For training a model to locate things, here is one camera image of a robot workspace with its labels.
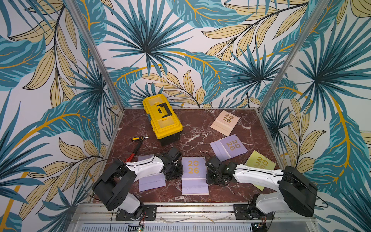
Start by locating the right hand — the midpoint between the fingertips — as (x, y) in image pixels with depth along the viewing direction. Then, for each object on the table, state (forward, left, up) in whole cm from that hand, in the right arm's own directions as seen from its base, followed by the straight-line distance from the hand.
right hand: (206, 180), depth 84 cm
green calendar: (+11, -34, +1) cm, 35 cm away
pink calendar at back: (+42, -19, +2) cm, 46 cm away
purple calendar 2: (+21, -17, +1) cm, 27 cm away
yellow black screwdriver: (+29, +43, +3) cm, 52 cm away
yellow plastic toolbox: (+30, +24, +17) cm, 43 cm away
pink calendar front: (-5, +7, +1) cm, 9 cm away
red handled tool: (+25, +45, +1) cm, 51 cm away
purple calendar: (+1, +7, +3) cm, 8 cm away
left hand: (+1, +14, +1) cm, 14 cm away
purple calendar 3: (0, +32, +1) cm, 32 cm away
